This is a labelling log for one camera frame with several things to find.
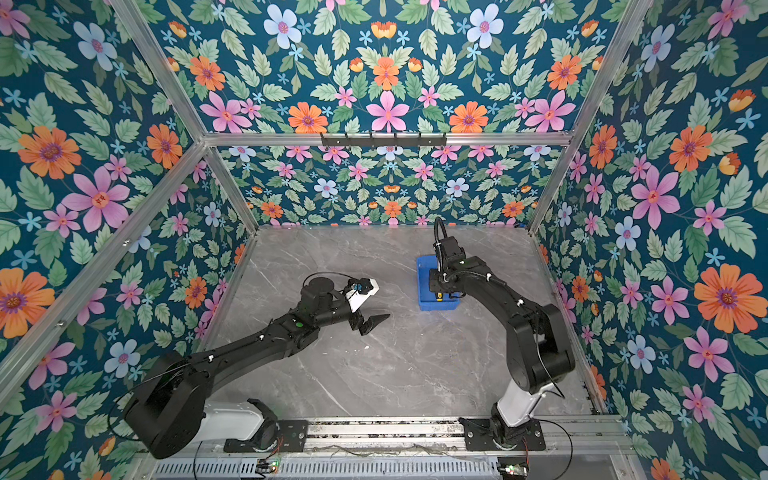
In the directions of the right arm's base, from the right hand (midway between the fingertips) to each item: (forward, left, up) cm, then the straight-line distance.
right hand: (438, 280), depth 92 cm
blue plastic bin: (-3, +3, -7) cm, 8 cm away
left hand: (-11, +16, +9) cm, 21 cm away
